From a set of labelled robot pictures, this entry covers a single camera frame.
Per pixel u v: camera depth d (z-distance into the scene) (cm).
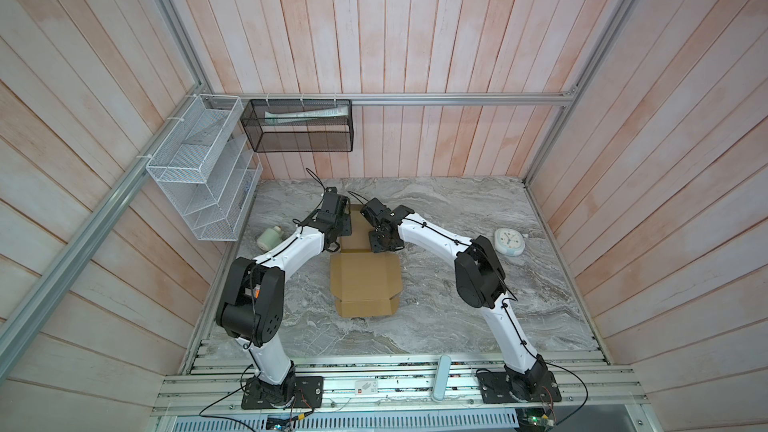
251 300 50
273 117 90
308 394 74
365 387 73
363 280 90
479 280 58
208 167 66
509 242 100
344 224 85
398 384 75
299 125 104
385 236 72
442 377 74
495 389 73
